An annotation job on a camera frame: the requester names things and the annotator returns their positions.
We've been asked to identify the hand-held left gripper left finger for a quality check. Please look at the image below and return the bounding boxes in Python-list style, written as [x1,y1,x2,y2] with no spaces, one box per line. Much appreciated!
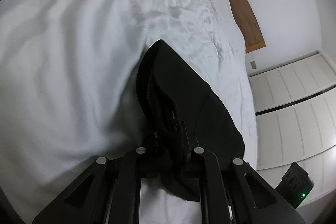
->
[31,135,170,224]

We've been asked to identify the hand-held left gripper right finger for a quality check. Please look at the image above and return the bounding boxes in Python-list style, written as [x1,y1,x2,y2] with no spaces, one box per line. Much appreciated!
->
[181,147,306,224]

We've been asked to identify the black pants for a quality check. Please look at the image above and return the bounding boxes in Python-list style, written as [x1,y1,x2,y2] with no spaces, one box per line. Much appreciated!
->
[135,39,245,202]

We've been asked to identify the white wardrobe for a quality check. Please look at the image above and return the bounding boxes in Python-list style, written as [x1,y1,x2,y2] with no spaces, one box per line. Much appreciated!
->
[248,50,336,171]

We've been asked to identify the white duvet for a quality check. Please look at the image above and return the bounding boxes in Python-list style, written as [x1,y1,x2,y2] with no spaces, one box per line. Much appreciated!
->
[0,0,259,224]

